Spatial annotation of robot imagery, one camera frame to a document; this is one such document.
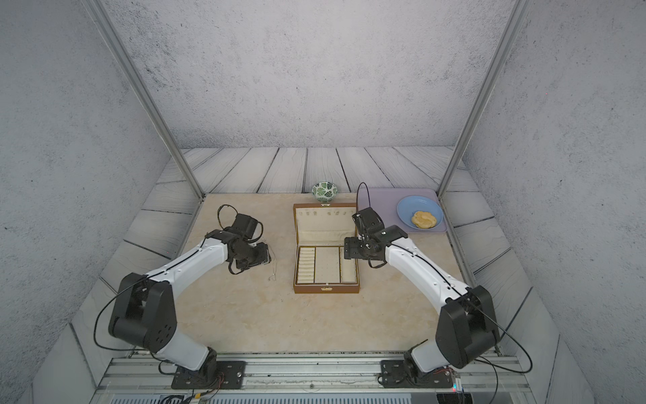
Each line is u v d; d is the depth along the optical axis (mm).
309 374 742
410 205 1173
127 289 444
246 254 757
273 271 961
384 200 1147
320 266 905
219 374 717
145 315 444
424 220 1076
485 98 874
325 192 1205
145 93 871
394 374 728
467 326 417
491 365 442
